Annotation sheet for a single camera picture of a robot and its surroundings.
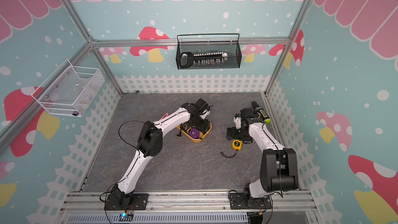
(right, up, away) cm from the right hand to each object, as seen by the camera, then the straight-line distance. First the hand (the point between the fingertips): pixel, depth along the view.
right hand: (234, 136), depth 89 cm
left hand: (-18, +4, +9) cm, 21 cm away
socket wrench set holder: (-28, +45, 0) cm, 52 cm away
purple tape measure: (-24, +1, +7) cm, 25 cm away
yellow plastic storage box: (-19, -1, +2) cm, 19 cm away
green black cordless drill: (+20, +13, +13) cm, 27 cm away
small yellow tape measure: (+2, -6, +2) cm, 6 cm away
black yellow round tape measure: (-29, +5, +7) cm, 30 cm away
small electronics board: (-55, -36, -17) cm, 68 cm away
